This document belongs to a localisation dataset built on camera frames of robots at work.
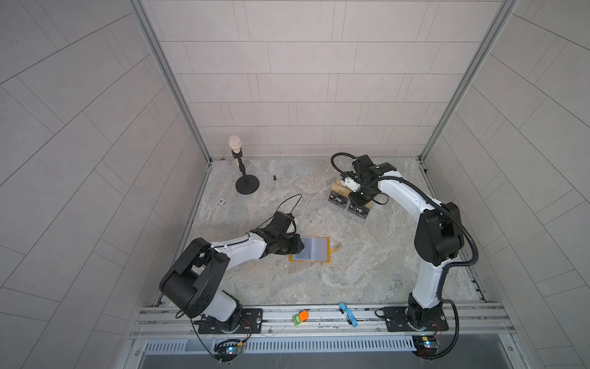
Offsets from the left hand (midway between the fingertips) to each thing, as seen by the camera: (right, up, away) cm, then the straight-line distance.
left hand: (306, 246), depth 87 cm
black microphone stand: (-28, +23, +18) cm, 41 cm away
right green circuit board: (+36, -24, -20) cm, 47 cm away
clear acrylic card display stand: (+19, +11, +7) cm, 23 cm away
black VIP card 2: (+23, +13, +5) cm, 26 cm away
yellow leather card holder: (+4, -1, -1) cm, 4 cm away
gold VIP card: (+12, +25, -2) cm, 28 cm away
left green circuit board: (-22, -23, -22) cm, 39 cm away
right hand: (+20, +17, +5) cm, 27 cm away
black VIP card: (+14, +17, +9) cm, 24 cm away
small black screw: (-15, +26, +21) cm, 37 cm away
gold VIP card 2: (+14, +21, +8) cm, 27 cm away
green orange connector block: (-2, -17, -17) cm, 24 cm away
